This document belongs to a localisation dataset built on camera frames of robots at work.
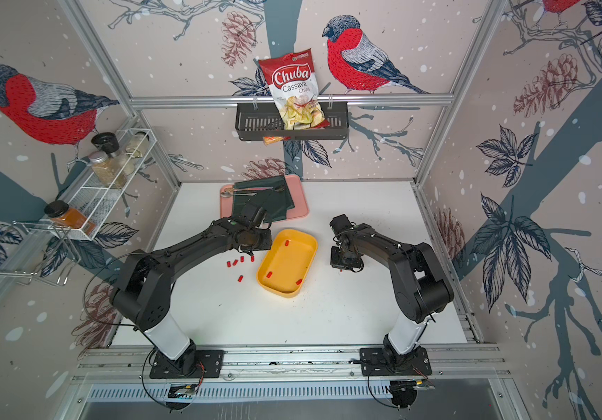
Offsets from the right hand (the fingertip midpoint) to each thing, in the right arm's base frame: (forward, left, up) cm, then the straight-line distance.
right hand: (338, 263), depth 93 cm
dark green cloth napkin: (+33, +29, +1) cm, 44 cm away
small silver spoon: (+33, +48, 0) cm, 58 cm away
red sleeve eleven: (-7, +14, -1) cm, 15 cm away
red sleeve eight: (-7, +35, -1) cm, 35 cm away
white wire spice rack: (-2, +73, +30) cm, 79 cm away
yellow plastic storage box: (+1, +19, -1) cm, 19 cm away
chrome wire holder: (-17, +73, +34) cm, 83 cm away
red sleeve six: (+1, +36, 0) cm, 36 cm away
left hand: (+5, +23, +9) cm, 25 cm away
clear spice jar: (+23, +68, +35) cm, 79 cm away
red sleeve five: (0, +38, -1) cm, 38 cm away
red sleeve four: (+8, +19, -1) cm, 21 cm away
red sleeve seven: (-1, +41, -1) cm, 41 cm away
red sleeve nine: (-5, +25, 0) cm, 25 cm away
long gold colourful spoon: (+36, +49, +1) cm, 61 cm away
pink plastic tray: (+25, +16, -1) cm, 30 cm away
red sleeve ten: (+1, +32, 0) cm, 32 cm away
